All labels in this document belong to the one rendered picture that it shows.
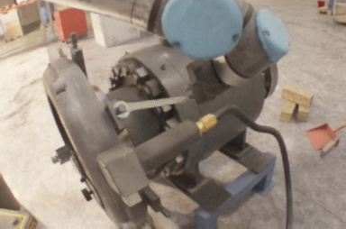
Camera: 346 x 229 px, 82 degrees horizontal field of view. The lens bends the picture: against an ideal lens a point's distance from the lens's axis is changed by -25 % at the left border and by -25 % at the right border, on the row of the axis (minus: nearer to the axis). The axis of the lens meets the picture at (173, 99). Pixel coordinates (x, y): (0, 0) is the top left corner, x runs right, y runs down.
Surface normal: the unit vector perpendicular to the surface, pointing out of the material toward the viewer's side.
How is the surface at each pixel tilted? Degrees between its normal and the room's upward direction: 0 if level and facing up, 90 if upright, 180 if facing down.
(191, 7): 92
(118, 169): 67
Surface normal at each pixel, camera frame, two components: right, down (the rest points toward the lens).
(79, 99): 0.24, -0.53
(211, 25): -0.09, 0.52
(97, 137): 0.40, -0.27
